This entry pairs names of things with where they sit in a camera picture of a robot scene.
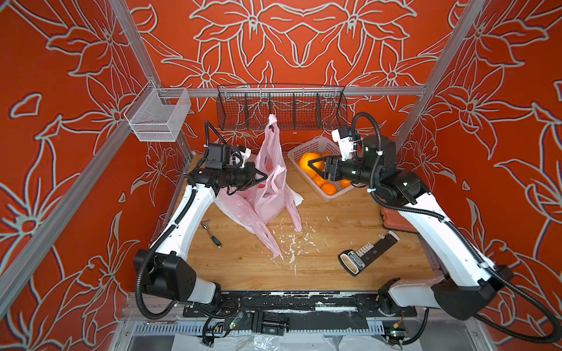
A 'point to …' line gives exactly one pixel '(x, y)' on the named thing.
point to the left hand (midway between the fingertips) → (267, 174)
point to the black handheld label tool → (354, 262)
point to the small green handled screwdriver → (214, 240)
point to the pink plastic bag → (257, 208)
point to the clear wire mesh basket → (157, 114)
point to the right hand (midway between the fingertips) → (316, 157)
